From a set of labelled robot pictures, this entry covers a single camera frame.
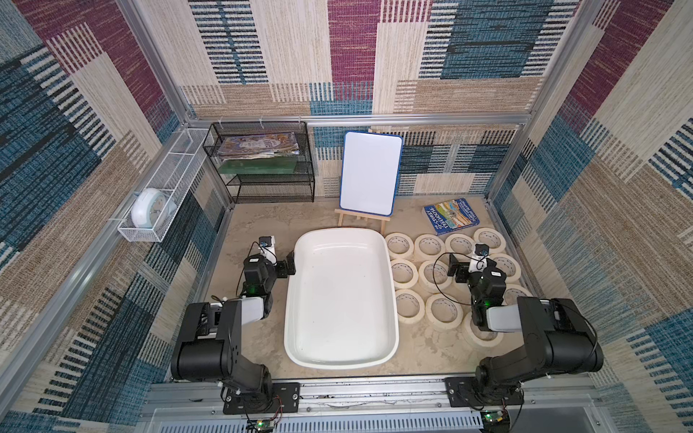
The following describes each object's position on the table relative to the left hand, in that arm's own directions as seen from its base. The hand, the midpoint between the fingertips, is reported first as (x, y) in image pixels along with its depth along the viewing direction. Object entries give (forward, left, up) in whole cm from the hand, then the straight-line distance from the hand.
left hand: (278, 252), depth 93 cm
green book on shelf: (+25, +6, +17) cm, 31 cm away
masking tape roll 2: (+7, -55, -8) cm, 56 cm away
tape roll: (-3, -81, -7) cm, 81 cm away
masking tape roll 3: (+8, -67, -8) cm, 68 cm away
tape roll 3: (-5, -43, -8) cm, 44 cm away
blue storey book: (+21, -66, -6) cm, 70 cm away
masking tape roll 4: (+10, -79, -7) cm, 80 cm away
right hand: (-2, -64, +1) cm, 64 cm away
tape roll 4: (-16, -44, -8) cm, 47 cm away
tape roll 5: (-19, -54, -9) cm, 58 cm away
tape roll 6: (-13, -78, -6) cm, 79 cm away
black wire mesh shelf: (+36, +17, -3) cm, 40 cm away
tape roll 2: (-3, -54, -10) cm, 55 cm away
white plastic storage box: (-16, -21, -12) cm, 29 cm away
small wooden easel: (+18, -29, -3) cm, 35 cm away
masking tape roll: (+8, -43, -8) cm, 45 cm away
